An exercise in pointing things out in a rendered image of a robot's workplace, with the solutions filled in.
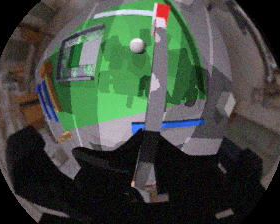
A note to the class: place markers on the white golf ball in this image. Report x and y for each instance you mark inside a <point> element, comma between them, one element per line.
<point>137,45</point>

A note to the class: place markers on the white flat strip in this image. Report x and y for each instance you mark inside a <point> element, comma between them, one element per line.
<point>124,12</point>

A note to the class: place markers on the green putting mat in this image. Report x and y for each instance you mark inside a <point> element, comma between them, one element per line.
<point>121,84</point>

